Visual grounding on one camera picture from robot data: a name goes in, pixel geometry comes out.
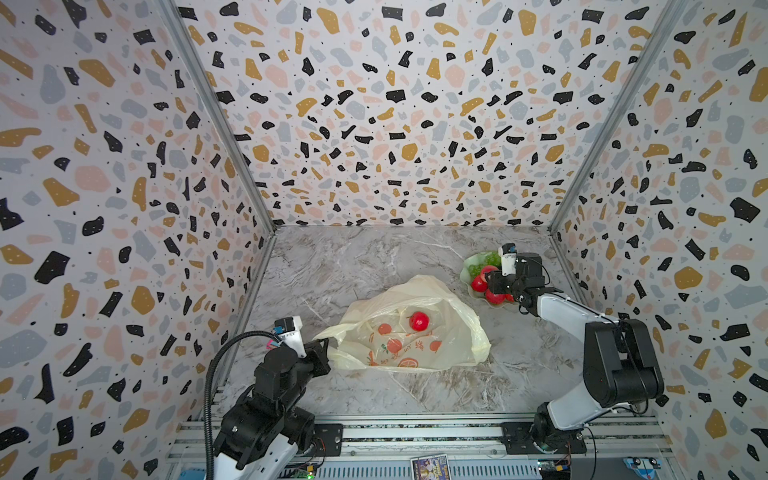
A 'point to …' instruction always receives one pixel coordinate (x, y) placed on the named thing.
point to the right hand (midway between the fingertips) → (497, 273)
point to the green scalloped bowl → (468, 261)
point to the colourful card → (431, 467)
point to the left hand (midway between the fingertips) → (333, 338)
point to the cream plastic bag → (374, 333)
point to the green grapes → (490, 259)
